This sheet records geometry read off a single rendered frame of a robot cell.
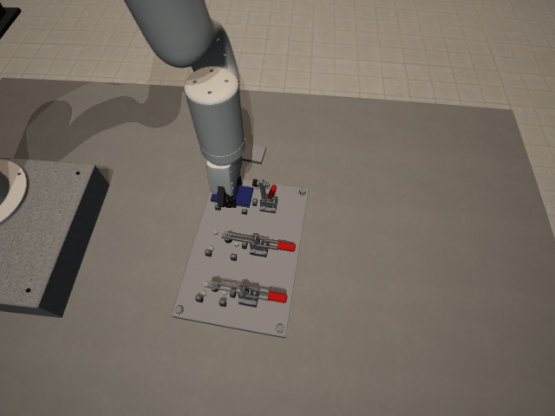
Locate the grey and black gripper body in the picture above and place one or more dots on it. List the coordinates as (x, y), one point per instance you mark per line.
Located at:
(225, 175)

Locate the blue plate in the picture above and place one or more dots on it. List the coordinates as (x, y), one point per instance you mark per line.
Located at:
(242, 196)

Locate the grey toggle clamp with red handle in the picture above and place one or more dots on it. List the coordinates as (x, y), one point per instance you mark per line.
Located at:
(249, 295)

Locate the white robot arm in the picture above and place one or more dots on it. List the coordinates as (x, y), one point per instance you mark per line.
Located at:
(180, 33)

